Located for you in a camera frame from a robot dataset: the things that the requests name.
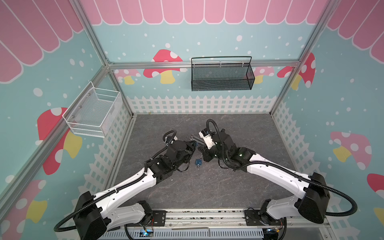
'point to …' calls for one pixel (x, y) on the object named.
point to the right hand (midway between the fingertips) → (197, 148)
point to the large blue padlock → (198, 162)
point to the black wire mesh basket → (211, 73)
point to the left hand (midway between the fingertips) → (198, 146)
